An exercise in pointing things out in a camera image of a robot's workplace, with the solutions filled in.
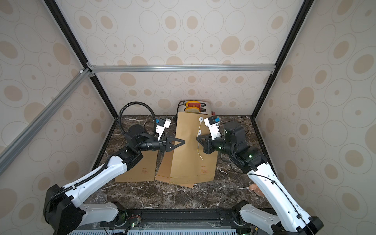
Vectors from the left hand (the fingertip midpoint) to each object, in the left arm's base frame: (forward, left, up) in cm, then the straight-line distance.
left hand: (185, 145), depth 60 cm
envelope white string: (+4, -6, -3) cm, 7 cm away
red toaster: (+42, -10, -16) cm, 46 cm away
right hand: (+4, -5, -3) cm, 6 cm away
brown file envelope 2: (-5, +3, -10) cm, 12 cm away
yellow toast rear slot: (+44, -2, -14) cm, 46 cm away
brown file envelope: (+4, +26, -35) cm, 44 cm away
